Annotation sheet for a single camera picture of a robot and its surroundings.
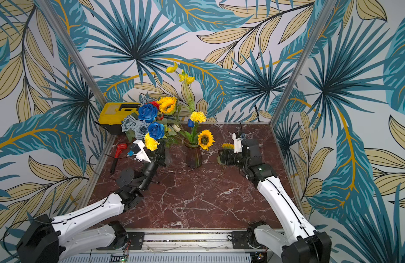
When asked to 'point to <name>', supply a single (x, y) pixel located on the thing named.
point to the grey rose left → (128, 123)
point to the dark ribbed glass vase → (194, 156)
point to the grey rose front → (141, 129)
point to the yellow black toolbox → (113, 113)
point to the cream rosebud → (175, 129)
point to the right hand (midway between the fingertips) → (226, 151)
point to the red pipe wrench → (119, 147)
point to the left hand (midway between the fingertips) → (165, 142)
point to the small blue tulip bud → (190, 123)
